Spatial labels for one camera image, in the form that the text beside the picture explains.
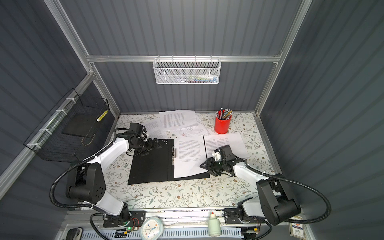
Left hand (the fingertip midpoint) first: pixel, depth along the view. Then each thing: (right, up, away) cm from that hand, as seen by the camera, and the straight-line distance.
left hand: (155, 148), depth 89 cm
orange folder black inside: (+1, -11, +3) cm, 11 cm away
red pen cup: (+43, +13, +14) cm, 47 cm away
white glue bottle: (+32, -30, -24) cm, 50 cm away
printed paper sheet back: (+11, +20, +26) cm, 35 cm away
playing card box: (+72, -35, -20) cm, 83 cm away
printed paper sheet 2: (+52, +4, +16) cm, 54 cm away
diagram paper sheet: (+27, +11, +20) cm, 36 cm away
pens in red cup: (+44, +22, +13) cm, 51 cm away
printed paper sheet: (-7, +12, +22) cm, 26 cm away
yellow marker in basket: (-27, +20, -8) cm, 35 cm away
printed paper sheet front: (+21, -5, +7) cm, 23 cm away
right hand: (+29, -11, -4) cm, 32 cm away
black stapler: (-31, -36, -22) cm, 52 cm away
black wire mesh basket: (-40, +12, -16) cm, 44 cm away
